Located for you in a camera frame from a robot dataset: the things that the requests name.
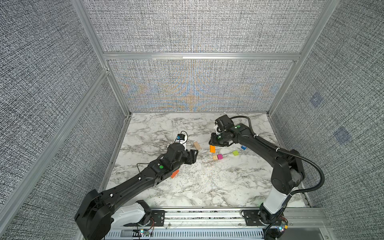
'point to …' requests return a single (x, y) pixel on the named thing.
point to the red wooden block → (174, 173)
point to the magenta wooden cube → (219, 156)
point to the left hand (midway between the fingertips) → (194, 151)
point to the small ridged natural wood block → (215, 157)
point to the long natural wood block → (197, 146)
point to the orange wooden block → (212, 149)
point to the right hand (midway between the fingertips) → (211, 141)
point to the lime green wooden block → (235, 153)
